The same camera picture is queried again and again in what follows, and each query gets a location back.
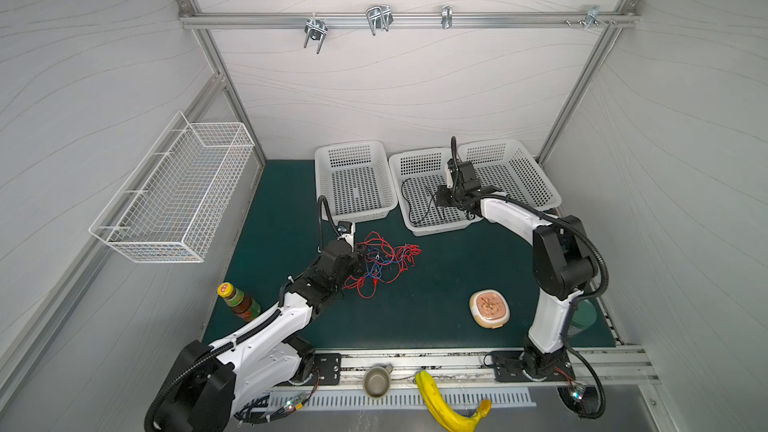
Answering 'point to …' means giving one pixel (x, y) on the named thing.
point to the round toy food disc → (489, 308)
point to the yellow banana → (451, 418)
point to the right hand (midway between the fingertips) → (445, 185)
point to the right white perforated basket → (507, 166)
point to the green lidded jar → (585, 316)
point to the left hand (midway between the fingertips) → (363, 242)
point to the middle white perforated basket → (417, 176)
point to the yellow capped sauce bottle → (245, 307)
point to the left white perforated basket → (355, 180)
